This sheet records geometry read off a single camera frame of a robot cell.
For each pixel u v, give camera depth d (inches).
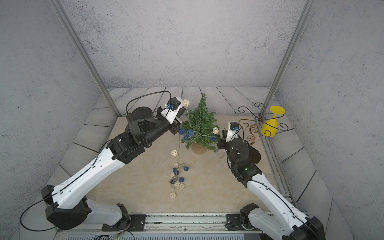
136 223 28.5
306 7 28.0
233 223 28.6
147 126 16.9
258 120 29.8
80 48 32.7
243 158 21.8
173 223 29.2
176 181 33.3
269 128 31.7
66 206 15.4
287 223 15.8
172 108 17.9
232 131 24.5
